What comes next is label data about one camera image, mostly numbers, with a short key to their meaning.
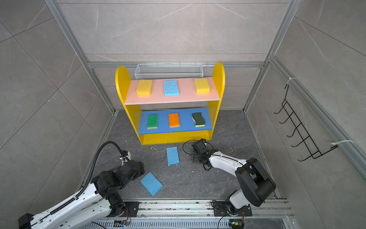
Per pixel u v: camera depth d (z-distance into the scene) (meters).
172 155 0.93
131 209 0.73
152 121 0.92
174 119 0.93
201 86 0.73
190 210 0.74
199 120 0.93
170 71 0.98
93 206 0.58
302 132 0.67
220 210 0.73
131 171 0.57
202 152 0.70
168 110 1.00
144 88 0.73
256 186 0.43
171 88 0.74
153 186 0.80
